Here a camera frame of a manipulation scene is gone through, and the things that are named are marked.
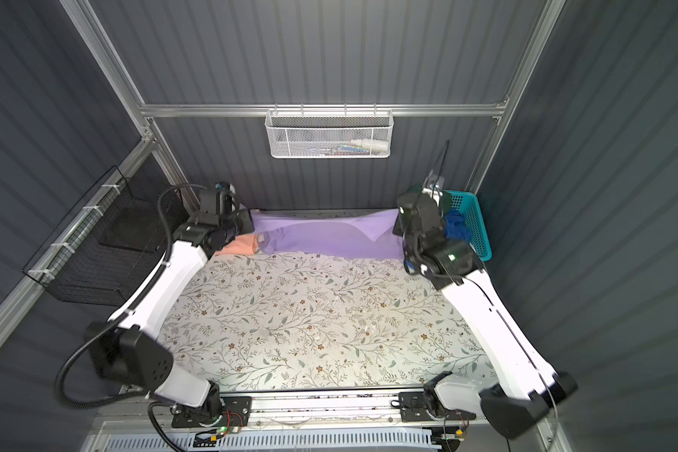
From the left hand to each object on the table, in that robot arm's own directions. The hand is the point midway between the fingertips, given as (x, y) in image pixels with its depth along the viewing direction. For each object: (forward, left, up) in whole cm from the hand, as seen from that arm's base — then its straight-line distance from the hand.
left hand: (245, 216), depth 82 cm
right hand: (-13, -47, +12) cm, 50 cm away
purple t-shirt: (-10, -30, +2) cm, 32 cm away
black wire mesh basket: (-11, +34, 0) cm, 36 cm away
